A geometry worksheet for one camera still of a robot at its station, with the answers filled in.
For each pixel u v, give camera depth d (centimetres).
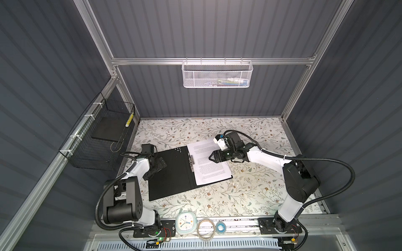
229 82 92
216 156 79
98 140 74
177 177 92
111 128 78
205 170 94
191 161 96
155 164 81
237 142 72
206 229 75
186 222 73
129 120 81
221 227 75
